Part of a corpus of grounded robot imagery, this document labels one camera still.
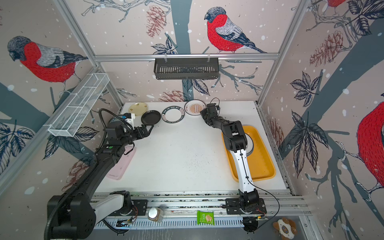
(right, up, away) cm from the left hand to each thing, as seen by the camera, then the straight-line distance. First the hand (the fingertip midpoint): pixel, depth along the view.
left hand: (147, 126), depth 80 cm
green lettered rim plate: (+9, +7, +35) cm, 37 cm away
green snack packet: (+31, -43, -10) cm, 54 cm away
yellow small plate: (-20, +11, +39) cm, 46 cm away
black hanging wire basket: (+20, +40, +27) cm, 52 cm away
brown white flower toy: (+68, -45, -14) cm, 82 cm away
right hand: (+31, +8, +34) cm, 47 cm away
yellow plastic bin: (+66, -24, +8) cm, 71 cm away
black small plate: (-8, +4, +31) cm, 32 cm away
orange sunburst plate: (+25, +13, +39) cm, 48 cm away
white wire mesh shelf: (-37, +4, -7) cm, 38 cm away
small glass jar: (+9, -37, -17) cm, 42 cm away
